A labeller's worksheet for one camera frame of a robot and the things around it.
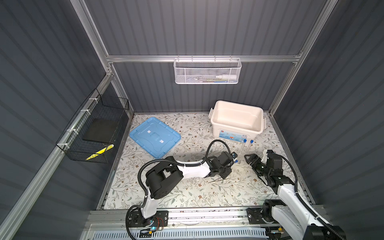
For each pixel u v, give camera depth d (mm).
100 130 708
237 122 1121
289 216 559
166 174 533
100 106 828
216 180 864
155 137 1049
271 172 644
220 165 682
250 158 801
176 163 510
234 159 789
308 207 467
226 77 884
